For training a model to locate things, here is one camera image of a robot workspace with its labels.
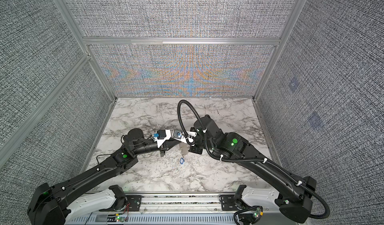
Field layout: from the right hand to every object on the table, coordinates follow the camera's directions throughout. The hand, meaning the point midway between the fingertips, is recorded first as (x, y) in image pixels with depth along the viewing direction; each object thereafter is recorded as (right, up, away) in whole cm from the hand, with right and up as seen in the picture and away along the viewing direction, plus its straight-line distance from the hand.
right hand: (185, 134), depth 66 cm
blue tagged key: (-2, -16, +13) cm, 21 cm away
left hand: (-3, -2, +1) cm, 4 cm away
